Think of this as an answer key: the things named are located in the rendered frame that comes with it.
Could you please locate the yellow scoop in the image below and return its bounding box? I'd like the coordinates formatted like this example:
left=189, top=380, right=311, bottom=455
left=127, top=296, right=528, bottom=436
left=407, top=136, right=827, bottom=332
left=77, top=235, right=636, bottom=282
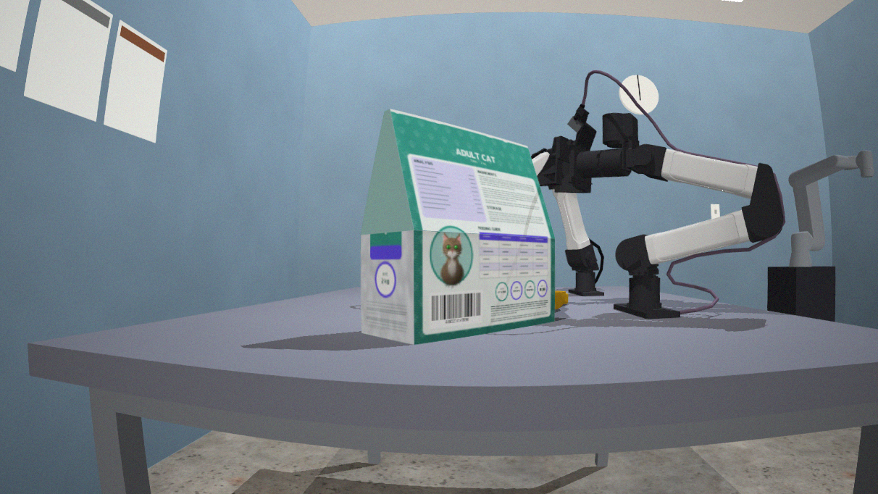
left=555, top=291, right=568, bottom=309

